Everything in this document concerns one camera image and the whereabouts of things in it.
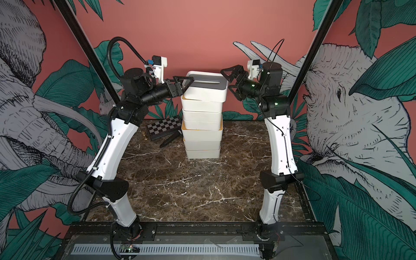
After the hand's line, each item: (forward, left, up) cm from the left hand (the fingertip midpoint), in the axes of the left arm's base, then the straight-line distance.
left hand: (189, 78), depth 59 cm
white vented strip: (-48, +11, -54) cm, 74 cm away
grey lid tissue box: (-2, -2, -23) cm, 23 cm away
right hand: (+1, -12, 0) cm, 12 cm away
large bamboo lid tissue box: (-2, -3, -31) cm, 31 cm away
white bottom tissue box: (-1, -3, -51) cm, 51 cm away
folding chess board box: (+23, +24, -51) cm, 61 cm away
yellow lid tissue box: (-2, -3, -40) cm, 40 cm away
